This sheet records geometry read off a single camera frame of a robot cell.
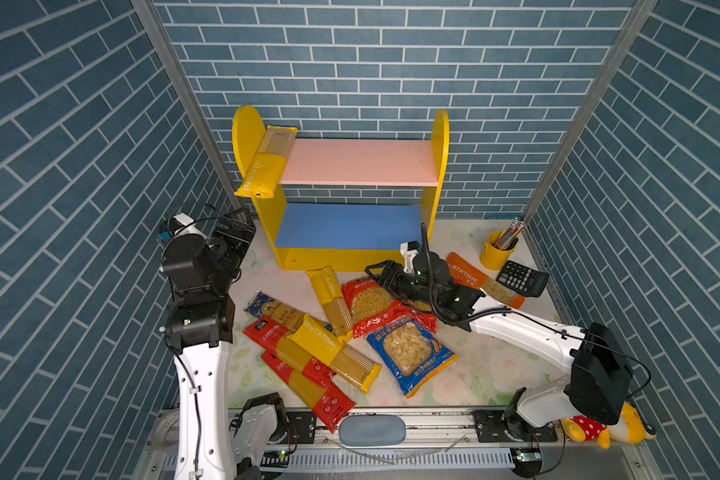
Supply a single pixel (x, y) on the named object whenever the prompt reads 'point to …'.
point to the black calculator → (522, 279)
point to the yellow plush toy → (629, 429)
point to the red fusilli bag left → (371, 307)
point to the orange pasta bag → (466, 273)
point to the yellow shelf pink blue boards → (340, 205)
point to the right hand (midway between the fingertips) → (365, 272)
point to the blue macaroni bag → (415, 357)
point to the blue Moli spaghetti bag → (276, 312)
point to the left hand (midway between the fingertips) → (249, 216)
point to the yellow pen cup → (493, 258)
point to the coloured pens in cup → (508, 239)
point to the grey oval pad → (371, 430)
